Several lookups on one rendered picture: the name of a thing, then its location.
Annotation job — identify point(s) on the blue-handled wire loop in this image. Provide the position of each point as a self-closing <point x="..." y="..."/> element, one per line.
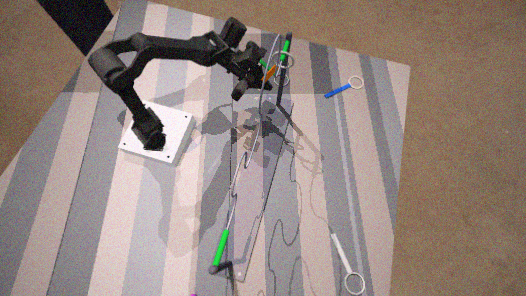
<point x="343" y="87"/>

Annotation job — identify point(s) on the white ring with straight handle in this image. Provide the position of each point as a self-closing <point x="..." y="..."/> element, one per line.
<point x="346" y="264"/>

